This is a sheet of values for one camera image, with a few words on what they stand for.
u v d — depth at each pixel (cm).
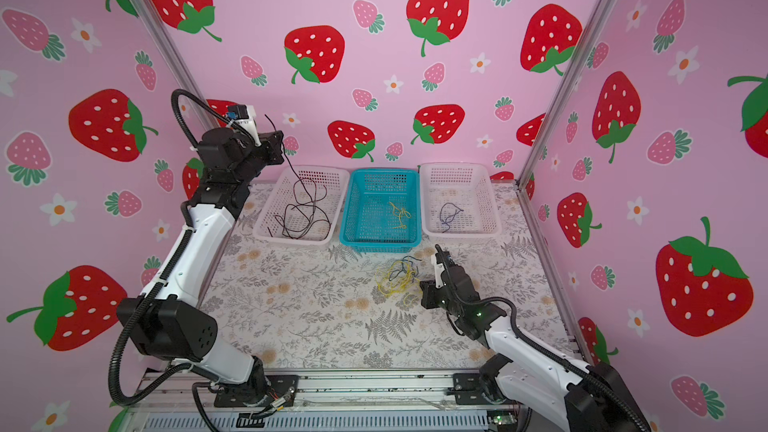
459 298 62
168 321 42
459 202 115
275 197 106
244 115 63
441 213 111
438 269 76
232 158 57
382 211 114
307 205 112
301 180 115
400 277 92
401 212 107
